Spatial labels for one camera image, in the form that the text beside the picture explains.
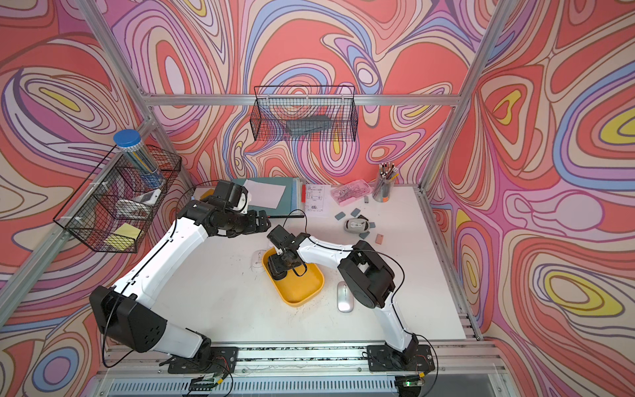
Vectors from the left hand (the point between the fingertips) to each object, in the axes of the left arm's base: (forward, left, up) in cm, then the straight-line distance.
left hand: (262, 225), depth 79 cm
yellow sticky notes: (-12, +33, +10) cm, 36 cm away
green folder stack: (+28, -6, -20) cm, 35 cm away
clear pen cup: (+30, -47, -5) cm, 56 cm away
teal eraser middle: (+15, -41, -19) cm, 48 cm away
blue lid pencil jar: (+13, +37, +13) cm, 42 cm away
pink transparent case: (+36, -33, -21) cm, 53 cm away
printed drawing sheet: (+31, -18, -21) cm, 41 cm away
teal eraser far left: (+21, -28, -21) cm, 41 cm away
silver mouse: (-16, -28, -21) cm, 38 cm away
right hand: (-6, -5, -21) cm, 22 cm away
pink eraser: (+9, -44, -21) cm, 50 cm away
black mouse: (+13, -34, -18) cm, 41 cm away
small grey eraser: (+31, -41, -21) cm, 55 cm away
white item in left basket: (+3, +33, +10) cm, 35 cm away
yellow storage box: (-13, -10, -23) cm, 28 cm away
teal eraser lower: (+10, -37, -20) cm, 44 cm away
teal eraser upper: (+24, -35, -22) cm, 48 cm away
